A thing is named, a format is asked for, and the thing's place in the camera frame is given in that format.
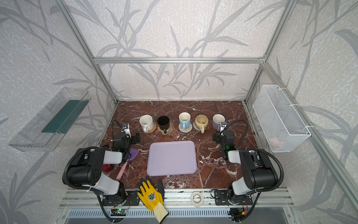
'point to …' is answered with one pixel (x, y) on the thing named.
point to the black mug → (163, 122)
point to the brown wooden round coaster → (211, 127)
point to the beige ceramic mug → (201, 122)
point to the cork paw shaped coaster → (170, 130)
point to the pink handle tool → (121, 171)
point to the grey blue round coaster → (194, 126)
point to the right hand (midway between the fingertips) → (222, 126)
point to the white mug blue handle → (184, 118)
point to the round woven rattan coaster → (153, 129)
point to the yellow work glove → (154, 200)
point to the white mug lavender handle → (217, 119)
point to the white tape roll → (199, 204)
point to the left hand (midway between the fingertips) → (133, 127)
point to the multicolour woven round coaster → (185, 130)
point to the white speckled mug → (147, 122)
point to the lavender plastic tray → (172, 158)
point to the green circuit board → (118, 212)
